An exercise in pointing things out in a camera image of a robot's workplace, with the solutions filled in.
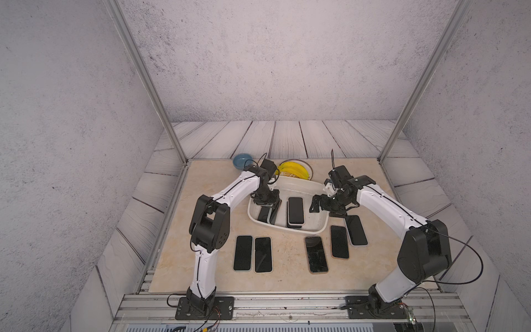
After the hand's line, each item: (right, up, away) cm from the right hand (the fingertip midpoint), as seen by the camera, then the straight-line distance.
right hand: (320, 211), depth 84 cm
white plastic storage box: (-2, +9, +21) cm, 23 cm away
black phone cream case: (+9, -14, +4) cm, 17 cm away
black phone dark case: (-21, -2, +4) cm, 21 cm away
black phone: (-11, -8, +9) cm, 17 cm away
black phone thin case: (-8, -2, +12) cm, 15 cm away
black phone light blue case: (-31, -18, +2) cm, 36 cm away
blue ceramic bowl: (-37, +23, +33) cm, 55 cm away
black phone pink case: (-1, -20, 0) cm, 20 cm away
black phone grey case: (+17, -10, +7) cm, 21 cm away
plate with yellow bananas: (-1, +21, +34) cm, 40 cm away
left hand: (-17, +1, +7) cm, 18 cm away
